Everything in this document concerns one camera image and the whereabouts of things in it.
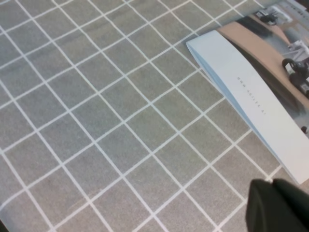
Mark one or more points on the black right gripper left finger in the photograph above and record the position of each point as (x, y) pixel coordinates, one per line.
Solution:
(267, 210)

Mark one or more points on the white product catalogue book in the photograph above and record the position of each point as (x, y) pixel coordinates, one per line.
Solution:
(261, 64)

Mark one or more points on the grey checked tablecloth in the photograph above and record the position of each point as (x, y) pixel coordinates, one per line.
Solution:
(108, 124)

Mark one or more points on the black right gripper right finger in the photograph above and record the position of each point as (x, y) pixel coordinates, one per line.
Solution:
(297, 199)

